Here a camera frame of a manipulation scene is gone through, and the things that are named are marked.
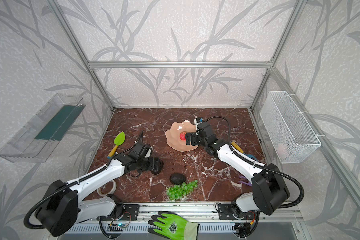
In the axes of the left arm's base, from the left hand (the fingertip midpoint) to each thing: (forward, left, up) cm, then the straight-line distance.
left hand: (159, 161), depth 85 cm
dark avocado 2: (-9, -11, -1) cm, 14 cm away
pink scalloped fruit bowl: (+22, -8, -7) cm, 24 cm away
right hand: (+15, -19, +11) cm, 27 cm away
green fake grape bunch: (-15, -11, -2) cm, 19 cm away
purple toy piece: (-10, -51, -4) cm, 52 cm away
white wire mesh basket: (-2, -59, +29) cm, 66 cm away
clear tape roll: (-14, +23, -5) cm, 28 cm away
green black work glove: (-30, -9, -4) cm, 32 cm away
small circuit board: (-30, +17, -8) cm, 36 cm away
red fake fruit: (+19, -13, -2) cm, 23 cm away
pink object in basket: (0, -63, +15) cm, 65 cm away
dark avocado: (-5, +1, -2) cm, 6 cm away
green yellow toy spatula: (+18, +32, -8) cm, 37 cm away
